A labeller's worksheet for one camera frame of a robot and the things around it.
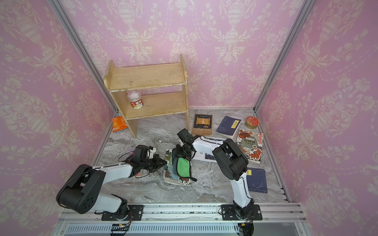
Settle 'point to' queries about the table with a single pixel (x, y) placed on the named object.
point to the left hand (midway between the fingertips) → (168, 163)
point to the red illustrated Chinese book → (250, 143)
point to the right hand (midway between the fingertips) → (176, 156)
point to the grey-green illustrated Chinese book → (169, 175)
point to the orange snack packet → (118, 124)
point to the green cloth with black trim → (181, 166)
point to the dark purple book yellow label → (228, 127)
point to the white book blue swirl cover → (202, 156)
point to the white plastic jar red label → (135, 97)
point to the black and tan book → (202, 125)
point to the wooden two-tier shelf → (149, 91)
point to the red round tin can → (252, 122)
